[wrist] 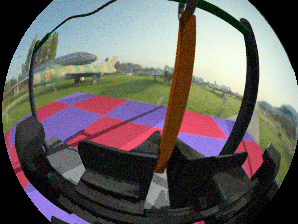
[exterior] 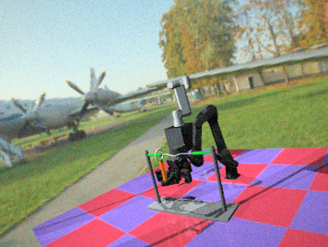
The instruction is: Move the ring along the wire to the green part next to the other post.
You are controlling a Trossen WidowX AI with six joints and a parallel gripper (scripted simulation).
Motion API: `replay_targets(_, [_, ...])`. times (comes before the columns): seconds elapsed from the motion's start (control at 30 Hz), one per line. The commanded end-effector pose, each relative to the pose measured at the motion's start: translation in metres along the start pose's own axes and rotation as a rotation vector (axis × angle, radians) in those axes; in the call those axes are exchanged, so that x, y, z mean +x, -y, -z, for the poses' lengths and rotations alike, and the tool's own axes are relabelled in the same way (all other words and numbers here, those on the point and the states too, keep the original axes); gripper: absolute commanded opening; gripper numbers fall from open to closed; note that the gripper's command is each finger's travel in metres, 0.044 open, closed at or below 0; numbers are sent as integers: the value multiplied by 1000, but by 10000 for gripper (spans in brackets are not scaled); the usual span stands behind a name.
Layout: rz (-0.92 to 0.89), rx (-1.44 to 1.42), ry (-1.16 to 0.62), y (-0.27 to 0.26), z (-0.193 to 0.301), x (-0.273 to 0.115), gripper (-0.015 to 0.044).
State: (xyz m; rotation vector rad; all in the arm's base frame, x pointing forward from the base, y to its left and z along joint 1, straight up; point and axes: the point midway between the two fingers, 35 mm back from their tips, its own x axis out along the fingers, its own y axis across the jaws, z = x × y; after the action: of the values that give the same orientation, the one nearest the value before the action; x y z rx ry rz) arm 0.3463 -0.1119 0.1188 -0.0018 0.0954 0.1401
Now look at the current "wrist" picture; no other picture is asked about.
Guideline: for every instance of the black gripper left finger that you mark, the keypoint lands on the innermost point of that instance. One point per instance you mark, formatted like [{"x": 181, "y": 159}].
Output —
[{"x": 136, "y": 165}]

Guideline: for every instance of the orange handle with dark loop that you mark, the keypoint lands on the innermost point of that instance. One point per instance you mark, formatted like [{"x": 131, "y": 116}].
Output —
[{"x": 182, "y": 77}]

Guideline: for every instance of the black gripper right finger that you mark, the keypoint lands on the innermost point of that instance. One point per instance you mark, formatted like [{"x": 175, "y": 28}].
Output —
[{"x": 188, "y": 170}]

